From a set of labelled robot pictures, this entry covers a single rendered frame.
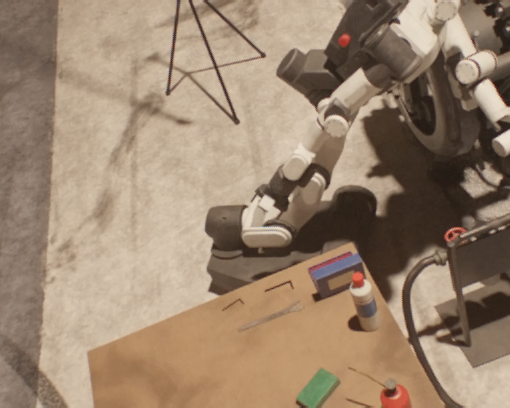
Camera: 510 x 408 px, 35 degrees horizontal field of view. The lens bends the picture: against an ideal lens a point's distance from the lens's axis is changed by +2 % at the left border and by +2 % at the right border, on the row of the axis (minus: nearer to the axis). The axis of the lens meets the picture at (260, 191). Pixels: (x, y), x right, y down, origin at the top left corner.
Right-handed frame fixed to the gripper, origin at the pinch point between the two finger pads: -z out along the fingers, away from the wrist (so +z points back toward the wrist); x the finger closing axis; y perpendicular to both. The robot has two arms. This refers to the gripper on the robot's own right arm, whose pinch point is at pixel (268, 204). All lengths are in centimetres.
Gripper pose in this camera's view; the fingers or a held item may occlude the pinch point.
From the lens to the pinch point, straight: 277.7
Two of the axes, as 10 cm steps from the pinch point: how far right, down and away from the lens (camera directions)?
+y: 3.7, -5.8, 7.3
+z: 4.1, -6.0, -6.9
